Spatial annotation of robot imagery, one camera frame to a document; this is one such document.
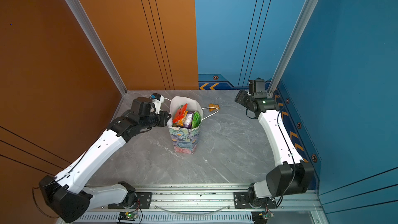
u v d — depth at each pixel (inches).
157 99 25.8
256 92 22.5
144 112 22.2
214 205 28.6
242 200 28.5
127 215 28.0
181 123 30.9
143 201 29.0
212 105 43.3
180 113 30.5
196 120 32.1
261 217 27.7
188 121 31.1
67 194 14.7
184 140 29.7
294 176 15.2
